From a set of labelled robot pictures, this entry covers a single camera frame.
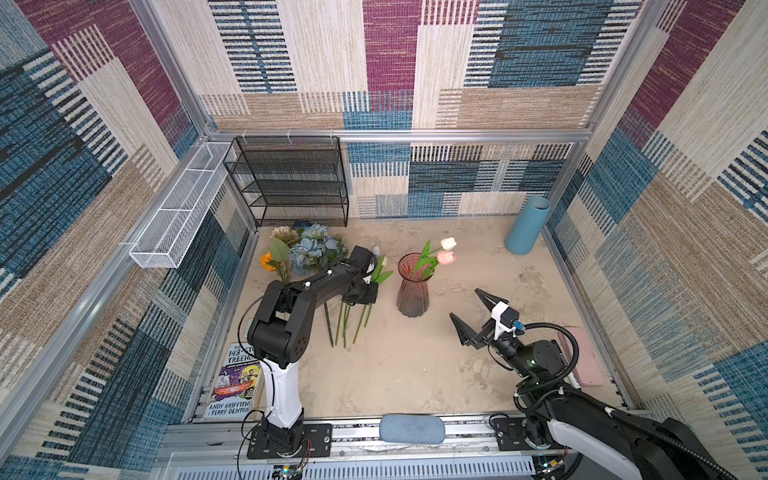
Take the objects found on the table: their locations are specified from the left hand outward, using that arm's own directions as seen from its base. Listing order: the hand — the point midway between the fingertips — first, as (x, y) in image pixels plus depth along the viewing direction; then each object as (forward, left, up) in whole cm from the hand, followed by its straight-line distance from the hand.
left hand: (371, 293), depth 98 cm
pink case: (-24, -60, 0) cm, 65 cm away
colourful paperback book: (-27, +35, 0) cm, 44 cm away
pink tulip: (-2, -16, +17) cm, 24 cm away
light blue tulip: (+17, -2, +1) cm, 17 cm away
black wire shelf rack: (+38, +29, +17) cm, 51 cm away
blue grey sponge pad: (-39, -11, +1) cm, 40 cm away
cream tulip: (+7, -2, 0) cm, 7 cm away
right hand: (-15, -24, +19) cm, 34 cm away
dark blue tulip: (-7, +8, -2) cm, 11 cm away
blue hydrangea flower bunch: (+11, +18, +8) cm, 23 cm away
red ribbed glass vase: (-1, -14, -1) cm, 14 cm away
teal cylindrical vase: (+16, -51, +14) cm, 55 cm away
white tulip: (+1, -21, +23) cm, 31 cm away
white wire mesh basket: (-5, +47, +32) cm, 57 cm away
